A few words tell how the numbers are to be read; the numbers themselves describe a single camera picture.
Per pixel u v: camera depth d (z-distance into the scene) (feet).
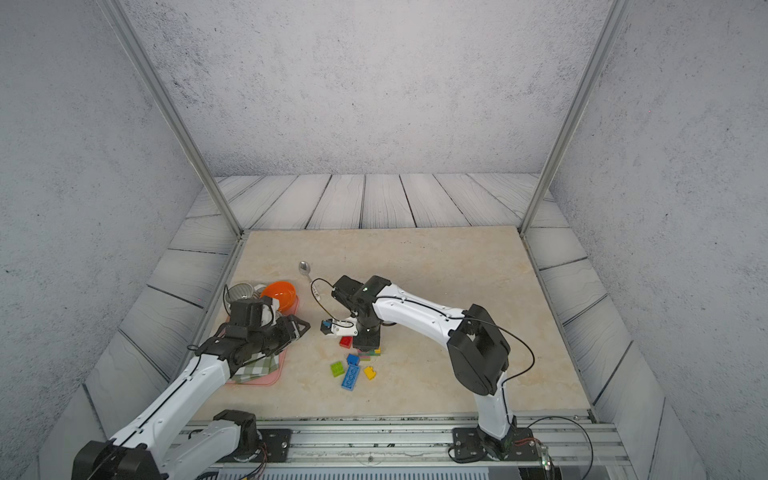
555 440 2.45
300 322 2.59
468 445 2.38
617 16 2.30
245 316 2.09
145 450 1.34
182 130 2.99
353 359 2.81
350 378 2.69
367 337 2.38
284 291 3.24
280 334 2.41
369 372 2.78
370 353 2.77
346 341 2.92
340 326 2.35
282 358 2.97
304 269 3.54
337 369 2.78
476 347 1.54
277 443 2.41
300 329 2.52
